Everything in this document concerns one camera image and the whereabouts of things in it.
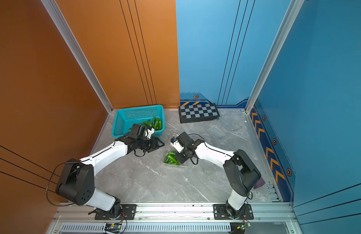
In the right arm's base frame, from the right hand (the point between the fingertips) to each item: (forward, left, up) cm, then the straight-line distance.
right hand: (179, 156), depth 88 cm
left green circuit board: (-35, +31, -8) cm, 48 cm away
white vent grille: (-35, 0, -6) cm, 35 cm away
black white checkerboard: (+39, -18, -1) cm, 43 cm away
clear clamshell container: (-5, -1, 0) cm, 6 cm away
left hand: (+5, +10, +7) cm, 13 cm away
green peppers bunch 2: (-2, +5, +1) cm, 6 cm away
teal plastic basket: (+31, +44, 0) cm, 54 cm away
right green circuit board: (-34, -32, -5) cm, 47 cm away
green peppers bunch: (+25, +18, +2) cm, 31 cm away
